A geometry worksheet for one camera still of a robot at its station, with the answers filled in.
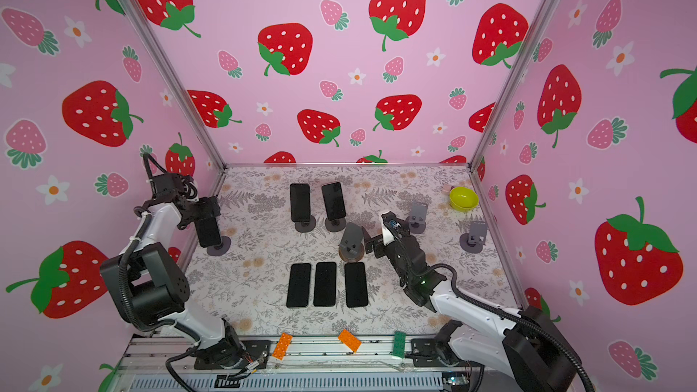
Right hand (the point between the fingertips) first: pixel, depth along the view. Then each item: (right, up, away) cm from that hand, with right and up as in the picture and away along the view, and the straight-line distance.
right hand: (377, 221), depth 80 cm
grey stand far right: (+35, -8, +13) cm, 38 cm away
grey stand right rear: (+16, -2, +16) cm, 22 cm away
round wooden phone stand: (-8, -10, +10) cm, 16 cm away
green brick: (+6, -34, -5) cm, 35 cm away
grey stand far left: (-55, -12, +15) cm, 58 cm away
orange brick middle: (-8, -33, -5) cm, 34 cm away
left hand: (-58, +3, +10) cm, 59 cm away
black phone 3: (-7, -22, +6) cm, 24 cm away
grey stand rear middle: (-14, -4, +22) cm, 27 cm away
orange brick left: (-27, -35, -5) cm, 44 cm away
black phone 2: (-17, -22, +8) cm, 28 cm away
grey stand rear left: (-26, -4, +22) cm, 34 cm away
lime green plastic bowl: (+37, +6, +28) cm, 46 cm away
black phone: (-26, +5, +14) cm, 30 cm away
